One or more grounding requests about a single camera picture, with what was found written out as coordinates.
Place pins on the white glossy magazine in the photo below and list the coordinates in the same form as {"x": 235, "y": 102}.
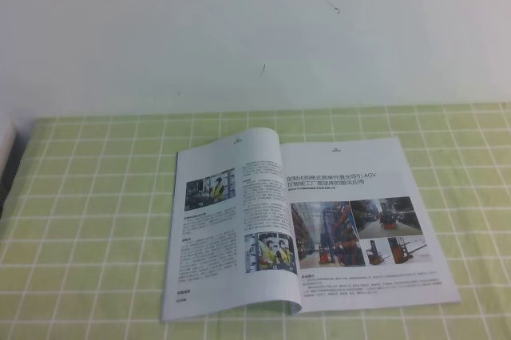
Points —
{"x": 322, "y": 226}

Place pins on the green checkered tablecloth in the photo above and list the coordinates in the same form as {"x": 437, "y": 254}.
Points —
{"x": 84, "y": 229}

